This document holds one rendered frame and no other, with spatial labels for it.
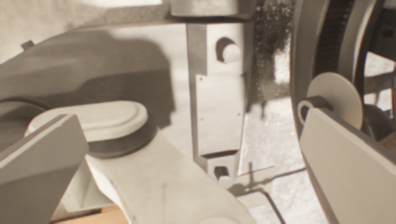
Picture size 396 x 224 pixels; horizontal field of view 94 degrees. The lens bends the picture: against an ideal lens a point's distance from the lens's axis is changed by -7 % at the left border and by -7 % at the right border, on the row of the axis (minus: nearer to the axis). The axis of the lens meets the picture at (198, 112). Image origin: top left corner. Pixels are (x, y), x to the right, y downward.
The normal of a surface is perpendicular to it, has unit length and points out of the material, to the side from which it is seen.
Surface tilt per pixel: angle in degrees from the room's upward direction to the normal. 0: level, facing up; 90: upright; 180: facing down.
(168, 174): 90
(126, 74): 0
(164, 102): 0
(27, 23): 0
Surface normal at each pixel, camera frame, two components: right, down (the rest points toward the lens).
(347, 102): -0.97, 0.22
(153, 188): -0.03, -0.87
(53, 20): 0.19, 0.49
